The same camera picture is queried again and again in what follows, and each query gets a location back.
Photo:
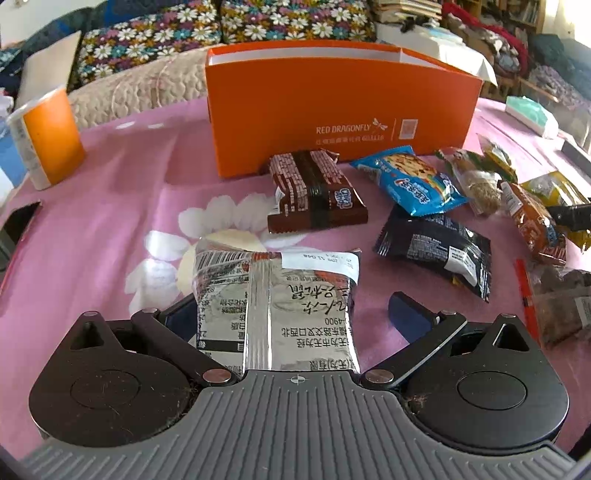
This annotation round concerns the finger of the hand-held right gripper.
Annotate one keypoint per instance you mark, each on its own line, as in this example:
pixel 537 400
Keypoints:
pixel 572 215

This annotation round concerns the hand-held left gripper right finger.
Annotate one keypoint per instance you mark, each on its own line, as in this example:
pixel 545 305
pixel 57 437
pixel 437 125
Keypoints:
pixel 406 314

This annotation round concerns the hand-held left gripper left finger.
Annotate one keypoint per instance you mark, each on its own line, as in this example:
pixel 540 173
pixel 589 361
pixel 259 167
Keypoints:
pixel 180 318

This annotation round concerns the silver foil snack packet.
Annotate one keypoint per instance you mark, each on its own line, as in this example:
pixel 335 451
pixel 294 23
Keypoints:
pixel 286 314

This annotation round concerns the blue cookie packet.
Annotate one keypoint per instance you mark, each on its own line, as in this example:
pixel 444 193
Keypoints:
pixel 411 180

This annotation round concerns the orange cardboard box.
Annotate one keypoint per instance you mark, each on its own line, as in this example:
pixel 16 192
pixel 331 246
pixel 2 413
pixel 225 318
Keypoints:
pixel 300 106

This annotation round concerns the orange bean snack packet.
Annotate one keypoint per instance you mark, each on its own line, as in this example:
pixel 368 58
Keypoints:
pixel 531 221

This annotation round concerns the black snack packet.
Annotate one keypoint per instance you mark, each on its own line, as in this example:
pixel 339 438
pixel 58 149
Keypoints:
pixel 429 240

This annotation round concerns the red edged clear snack packet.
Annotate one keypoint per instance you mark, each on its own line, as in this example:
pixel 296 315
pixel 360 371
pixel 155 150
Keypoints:
pixel 558 295

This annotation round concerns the green edged sesame snack packet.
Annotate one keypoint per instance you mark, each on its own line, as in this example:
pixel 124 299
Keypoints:
pixel 482 194

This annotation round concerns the green yellow snack packet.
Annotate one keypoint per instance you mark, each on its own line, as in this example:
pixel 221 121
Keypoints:
pixel 497 159

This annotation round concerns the green white tissue pack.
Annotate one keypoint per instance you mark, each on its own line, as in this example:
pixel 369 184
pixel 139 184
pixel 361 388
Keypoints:
pixel 531 113

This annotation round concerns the purple floral cloth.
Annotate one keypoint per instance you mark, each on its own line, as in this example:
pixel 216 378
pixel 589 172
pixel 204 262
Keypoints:
pixel 554 85

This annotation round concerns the pink floral tablecloth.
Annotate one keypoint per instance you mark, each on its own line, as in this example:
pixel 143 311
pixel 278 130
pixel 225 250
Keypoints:
pixel 138 184

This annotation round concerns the brown chocolate snack packet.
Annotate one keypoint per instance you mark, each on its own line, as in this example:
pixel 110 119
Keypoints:
pixel 314 194

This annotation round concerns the dark teal garment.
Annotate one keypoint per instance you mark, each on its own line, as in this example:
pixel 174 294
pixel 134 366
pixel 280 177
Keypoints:
pixel 554 50

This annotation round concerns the black smartphone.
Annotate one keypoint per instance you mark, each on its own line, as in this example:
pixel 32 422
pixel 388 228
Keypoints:
pixel 18 226

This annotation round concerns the red garment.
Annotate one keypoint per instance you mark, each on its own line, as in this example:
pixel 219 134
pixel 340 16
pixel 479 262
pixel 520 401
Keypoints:
pixel 503 37

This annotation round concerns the wooden bookshelf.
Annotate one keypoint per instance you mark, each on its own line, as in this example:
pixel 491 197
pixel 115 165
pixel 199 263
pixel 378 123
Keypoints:
pixel 521 11

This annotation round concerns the white cloth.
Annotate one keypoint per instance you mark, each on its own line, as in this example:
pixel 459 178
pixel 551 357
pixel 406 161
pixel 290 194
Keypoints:
pixel 438 39

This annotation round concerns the blue striped bedding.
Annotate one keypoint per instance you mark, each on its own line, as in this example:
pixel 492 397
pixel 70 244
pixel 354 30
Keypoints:
pixel 9 157

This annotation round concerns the stack of books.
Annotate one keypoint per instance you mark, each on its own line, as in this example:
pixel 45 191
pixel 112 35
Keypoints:
pixel 406 9

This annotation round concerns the floral cushion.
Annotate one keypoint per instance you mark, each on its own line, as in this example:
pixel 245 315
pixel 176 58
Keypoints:
pixel 138 46
pixel 295 21

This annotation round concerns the beige pillow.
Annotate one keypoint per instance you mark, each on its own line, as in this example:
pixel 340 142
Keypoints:
pixel 51 64

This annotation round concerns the dark blue patterned sofa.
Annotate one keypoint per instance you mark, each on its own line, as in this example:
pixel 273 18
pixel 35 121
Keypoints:
pixel 41 30

